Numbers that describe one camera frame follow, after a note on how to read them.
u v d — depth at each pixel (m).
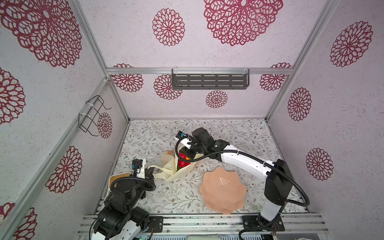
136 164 0.55
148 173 0.62
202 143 0.61
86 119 0.75
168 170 0.70
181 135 0.67
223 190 0.86
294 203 0.47
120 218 0.46
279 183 0.45
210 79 0.96
